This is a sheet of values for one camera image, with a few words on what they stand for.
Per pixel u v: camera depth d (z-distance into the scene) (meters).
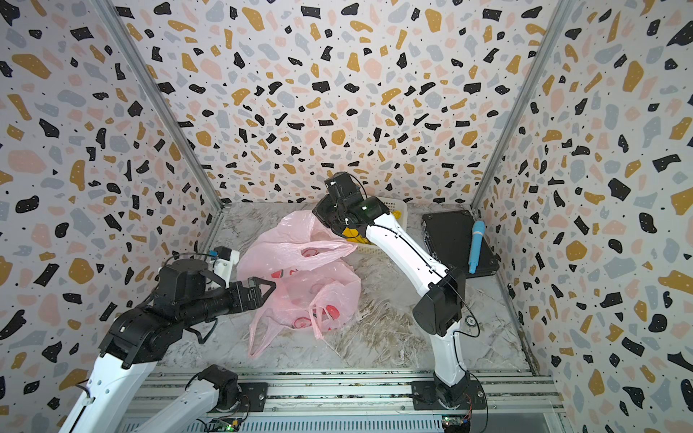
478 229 1.03
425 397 0.73
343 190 0.59
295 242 0.75
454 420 0.72
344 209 0.60
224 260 0.57
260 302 0.57
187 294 0.47
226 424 0.70
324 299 0.84
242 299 0.55
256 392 0.75
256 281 0.57
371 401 0.74
